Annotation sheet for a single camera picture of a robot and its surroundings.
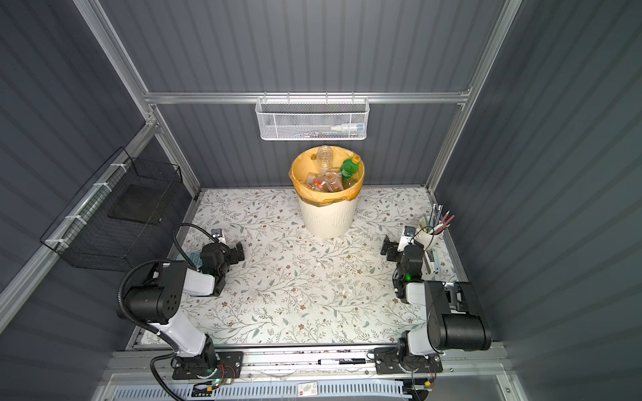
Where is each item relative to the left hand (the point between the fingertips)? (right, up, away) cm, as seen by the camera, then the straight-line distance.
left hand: (225, 244), depth 96 cm
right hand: (+68, +3, -6) cm, 68 cm away
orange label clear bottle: (+36, +24, 0) cm, 44 cm away
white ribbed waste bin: (+42, +10, -4) cm, 43 cm away
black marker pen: (+44, -32, -23) cm, 59 cm away
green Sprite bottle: (+47, +28, -5) cm, 55 cm away
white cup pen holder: (+79, +5, -3) cm, 79 cm away
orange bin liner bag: (+32, +32, -3) cm, 45 cm away
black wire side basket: (-23, +12, -23) cm, 35 cm away
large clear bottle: (+39, +32, -8) cm, 51 cm away
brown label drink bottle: (+42, +23, -12) cm, 49 cm away
